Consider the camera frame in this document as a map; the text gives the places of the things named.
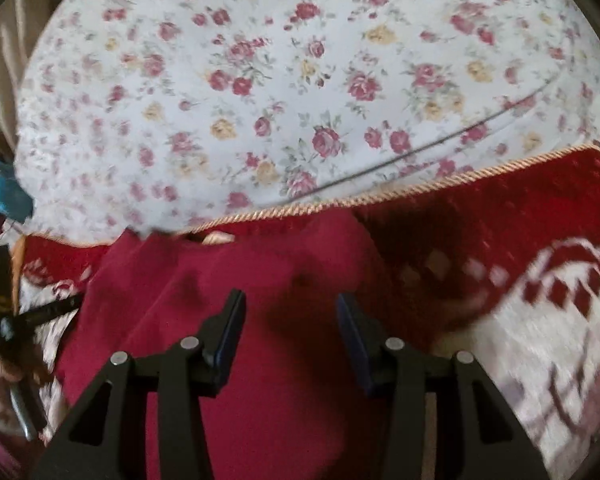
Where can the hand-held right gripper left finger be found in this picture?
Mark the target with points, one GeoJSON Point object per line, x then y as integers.
{"type": "Point", "coordinates": [231, 327]}

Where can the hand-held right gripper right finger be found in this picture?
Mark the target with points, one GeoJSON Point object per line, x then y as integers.
{"type": "Point", "coordinates": [356, 332]}

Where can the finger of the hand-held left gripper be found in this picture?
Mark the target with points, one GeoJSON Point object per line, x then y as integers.
{"type": "Point", "coordinates": [1, 280]}
{"type": "Point", "coordinates": [50, 309]}

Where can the dark red knit garment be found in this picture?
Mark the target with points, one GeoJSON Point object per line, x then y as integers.
{"type": "Point", "coordinates": [280, 410]}

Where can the person's left hand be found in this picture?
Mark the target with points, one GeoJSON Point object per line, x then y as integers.
{"type": "Point", "coordinates": [0, 385]}

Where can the blue plastic bag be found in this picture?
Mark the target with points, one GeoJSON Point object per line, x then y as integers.
{"type": "Point", "coordinates": [9, 199]}

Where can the red and white plush blanket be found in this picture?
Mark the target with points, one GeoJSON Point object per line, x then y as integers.
{"type": "Point", "coordinates": [530, 200]}

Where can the beige curtain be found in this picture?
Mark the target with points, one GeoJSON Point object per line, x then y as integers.
{"type": "Point", "coordinates": [10, 60]}

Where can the white floral quilt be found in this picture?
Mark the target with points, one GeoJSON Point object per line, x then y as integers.
{"type": "Point", "coordinates": [280, 85]}

